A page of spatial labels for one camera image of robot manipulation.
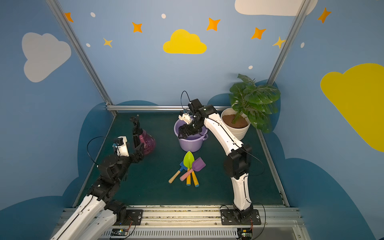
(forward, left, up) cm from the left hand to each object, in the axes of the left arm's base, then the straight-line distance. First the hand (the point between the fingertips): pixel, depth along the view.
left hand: (135, 142), depth 74 cm
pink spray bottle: (+12, 0, -19) cm, 22 cm away
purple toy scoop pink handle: (0, -32, -25) cm, 40 cm away
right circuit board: (-35, -56, -25) cm, 71 cm away
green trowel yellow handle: (+2, -27, -23) cm, 35 cm away
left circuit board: (-36, +6, -26) cm, 45 cm away
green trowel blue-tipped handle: (-10, -31, -23) cm, 40 cm away
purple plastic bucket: (+12, -30, -19) cm, 38 cm away
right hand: (+10, -25, -5) cm, 27 cm away
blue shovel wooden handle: (-2, -23, -24) cm, 33 cm away
